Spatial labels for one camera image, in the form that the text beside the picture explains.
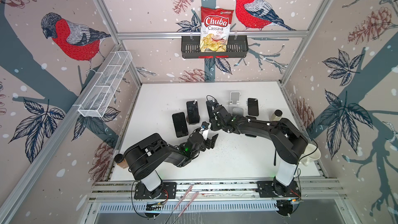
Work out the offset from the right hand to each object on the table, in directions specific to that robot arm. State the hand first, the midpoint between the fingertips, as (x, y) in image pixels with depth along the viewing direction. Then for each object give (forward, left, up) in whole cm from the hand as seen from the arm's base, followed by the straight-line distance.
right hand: (212, 121), depth 94 cm
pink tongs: (-44, +12, -3) cm, 46 cm away
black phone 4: (+16, -29, -5) cm, 33 cm away
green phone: (+7, -26, -5) cm, 27 cm away
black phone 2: (+3, +12, +5) cm, 14 cm away
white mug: (-16, -51, +2) cm, 54 cm away
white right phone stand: (+16, -14, +5) cm, 22 cm away
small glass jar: (+3, -39, +3) cm, 39 cm away
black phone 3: (+3, +1, +11) cm, 12 cm away
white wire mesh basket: (-7, +56, +27) cm, 62 cm away
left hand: (-7, -1, +3) cm, 8 cm away
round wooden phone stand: (+7, -16, +3) cm, 17 cm away
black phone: (-7, +18, +7) cm, 21 cm away
